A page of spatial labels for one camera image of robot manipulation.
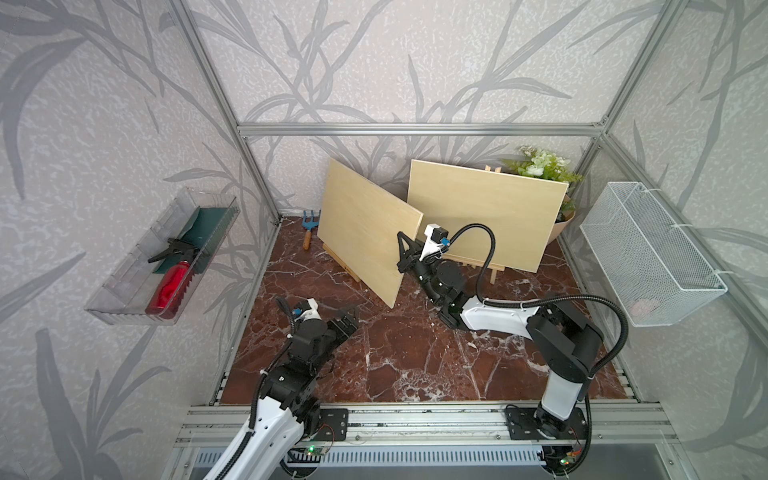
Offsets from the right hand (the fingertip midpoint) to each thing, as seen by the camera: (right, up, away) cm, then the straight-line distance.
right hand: (398, 233), depth 77 cm
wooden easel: (-20, -9, +23) cm, 32 cm away
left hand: (-13, -22, +3) cm, 26 cm away
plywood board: (-11, +4, +12) cm, 17 cm away
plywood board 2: (+35, +6, +7) cm, 37 cm away
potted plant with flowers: (+45, +22, +17) cm, 53 cm away
